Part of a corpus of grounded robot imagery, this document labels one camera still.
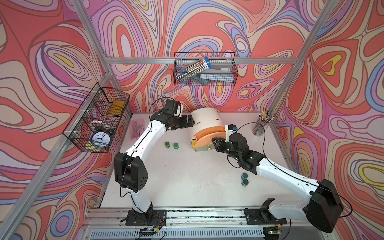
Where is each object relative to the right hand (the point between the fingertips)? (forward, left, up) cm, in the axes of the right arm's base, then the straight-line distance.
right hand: (213, 143), depth 80 cm
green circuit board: (-37, +36, -21) cm, 55 cm away
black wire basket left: (+3, +56, +16) cm, 58 cm away
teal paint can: (-13, -18, -16) cm, 27 cm away
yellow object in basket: (+15, +51, +15) cm, 56 cm away
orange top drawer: (+1, +5, +5) cm, 7 cm away
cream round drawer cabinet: (+8, +2, +6) cm, 10 cm away
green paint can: (+11, +29, -15) cm, 34 cm away
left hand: (+12, +13, +4) cm, 18 cm away
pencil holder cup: (+20, -35, -3) cm, 40 cm away
